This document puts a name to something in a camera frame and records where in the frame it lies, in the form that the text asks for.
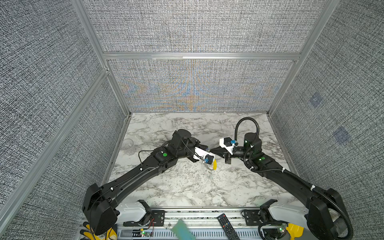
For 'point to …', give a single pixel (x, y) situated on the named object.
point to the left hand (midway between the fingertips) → (205, 142)
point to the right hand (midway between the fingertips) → (211, 148)
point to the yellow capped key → (215, 164)
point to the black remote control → (227, 227)
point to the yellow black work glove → (111, 234)
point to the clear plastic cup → (127, 143)
